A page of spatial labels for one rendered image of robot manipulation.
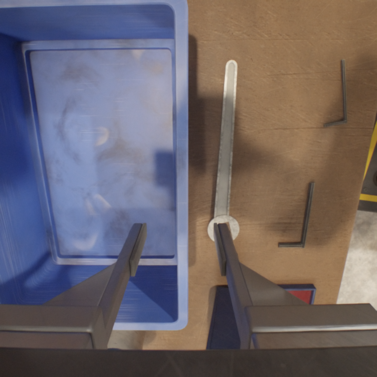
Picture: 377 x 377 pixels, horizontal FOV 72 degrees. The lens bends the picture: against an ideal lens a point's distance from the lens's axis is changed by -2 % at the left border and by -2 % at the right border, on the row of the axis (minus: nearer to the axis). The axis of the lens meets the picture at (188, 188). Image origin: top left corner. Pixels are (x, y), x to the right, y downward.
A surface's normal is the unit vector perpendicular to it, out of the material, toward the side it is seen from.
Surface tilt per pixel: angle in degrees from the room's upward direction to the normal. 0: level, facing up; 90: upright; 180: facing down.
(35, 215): 90
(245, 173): 0
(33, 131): 21
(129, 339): 90
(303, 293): 0
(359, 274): 0
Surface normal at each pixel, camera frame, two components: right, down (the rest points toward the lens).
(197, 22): 0.00, 0.30
